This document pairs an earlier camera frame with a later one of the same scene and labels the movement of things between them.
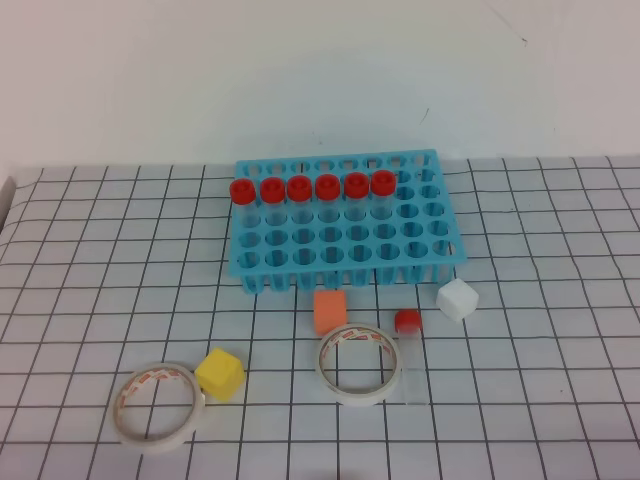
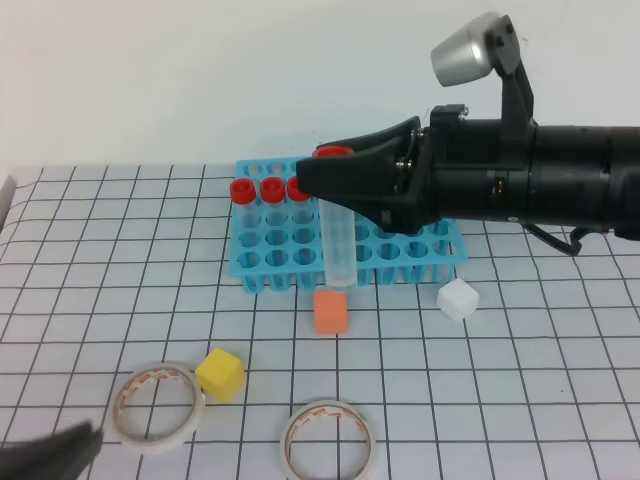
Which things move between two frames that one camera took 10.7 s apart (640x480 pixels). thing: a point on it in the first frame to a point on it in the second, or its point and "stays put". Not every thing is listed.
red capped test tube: [414, 376] to [339, 232]
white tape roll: [171, 444] stays put
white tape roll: [366, 398] to [283, 458]
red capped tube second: [272, 195] stays put
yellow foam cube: [220, 374] stays put
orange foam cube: [330, 310] stays put
